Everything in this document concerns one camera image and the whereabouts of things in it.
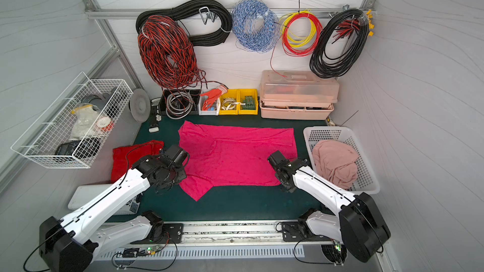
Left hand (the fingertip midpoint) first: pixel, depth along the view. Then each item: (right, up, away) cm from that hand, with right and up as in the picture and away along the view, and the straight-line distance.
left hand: (181, 176), depth 78 cm
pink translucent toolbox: (+56, +37, +24) cm, 71 cm away
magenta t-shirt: (+18, +5, +18) cm, 26 cm away
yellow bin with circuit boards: (+25, +41, +41) cm, 63 cm away
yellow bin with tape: (+18, +41, +41) cm, 60 cm away
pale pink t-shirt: (+71, +3, +11) cm, 72 cm away
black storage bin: (-6, +40, +37) cm, 55 cm away
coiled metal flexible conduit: (-13, +33, +33) cm, 48 cm away
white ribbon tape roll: (+17, +34, +37) cm, 53 cm away
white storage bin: (+7, +30, +36) cm, 48 cm away
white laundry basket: (+81, -4, +4) cm, 81 cm away
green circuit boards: (+29, +34, +41) cm, 61 cm away
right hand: (+45, -2, +8) cm, 46 cm away
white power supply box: (-36, -5, -7) cm, 37 cm away
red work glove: (+7, +38, +37) cm, 54 cm away
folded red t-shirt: (-34, +5, +15) cm, 37 cm away
